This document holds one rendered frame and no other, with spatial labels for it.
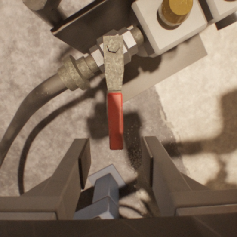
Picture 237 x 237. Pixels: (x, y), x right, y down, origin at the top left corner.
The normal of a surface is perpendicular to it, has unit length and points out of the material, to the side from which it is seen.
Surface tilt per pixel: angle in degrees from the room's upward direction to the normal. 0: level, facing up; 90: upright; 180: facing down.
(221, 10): 0
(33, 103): 33
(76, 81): 27
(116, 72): 0
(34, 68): 0
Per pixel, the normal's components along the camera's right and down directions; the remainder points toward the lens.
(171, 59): 0.02, 0.25
